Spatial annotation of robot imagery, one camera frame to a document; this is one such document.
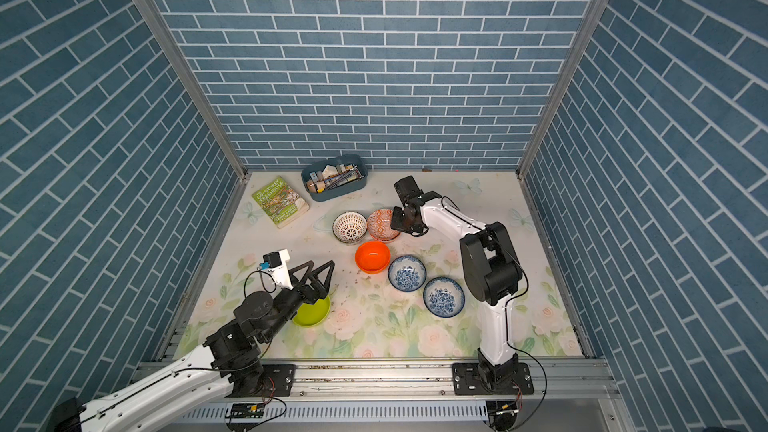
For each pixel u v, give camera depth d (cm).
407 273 91
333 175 116
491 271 52
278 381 74
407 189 79
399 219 87
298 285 64
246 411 72
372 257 94
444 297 87
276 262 65
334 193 112
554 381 75
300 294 66
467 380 73
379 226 99
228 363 56
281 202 108
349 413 77
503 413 70
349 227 101
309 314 82
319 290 66
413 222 83
